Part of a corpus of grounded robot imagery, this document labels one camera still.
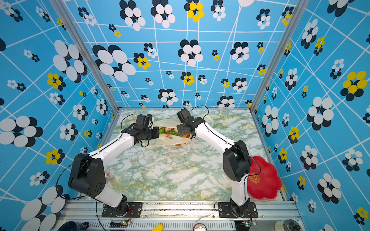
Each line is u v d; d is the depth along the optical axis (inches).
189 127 24.8
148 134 29.6
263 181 32.4
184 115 27.0
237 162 19.2
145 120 27.7
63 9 27.4
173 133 39.0
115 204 24.3
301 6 26.8
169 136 33.8
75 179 17.9
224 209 28.9
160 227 27.2
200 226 23.7
